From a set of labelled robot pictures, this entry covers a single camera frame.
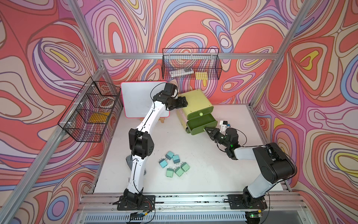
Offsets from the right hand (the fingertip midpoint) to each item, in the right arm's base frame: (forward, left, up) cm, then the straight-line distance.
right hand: (204, 132), depth 90 cm
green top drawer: (+10, -1, +9) cm, 14 cm away
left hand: (+15, +13, +11) cm, 23 cm away
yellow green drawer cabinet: (+18, +4, +11) cm, 21 cm away
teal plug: (-14, +19, -9) cm, 26 cm away
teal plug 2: (-17, +27, -9) cm, 33 cm away
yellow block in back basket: (+29, 0, +24) cm, 38 cm away
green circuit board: (-43, +40, -12) cm, 60 cm away
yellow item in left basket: (-3, +58, +21) cm, 62 cm away
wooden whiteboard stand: (+18, +30, -7) cm, 36 cm away
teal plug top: (-12, +24, -8) cm, 27 cm away
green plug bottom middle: (-22, +18, -8) cm, 30 cm away
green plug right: (-19, +14, -9) cm, 25 cm away
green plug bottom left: (-22, +23, -10) cm, 34 cm away
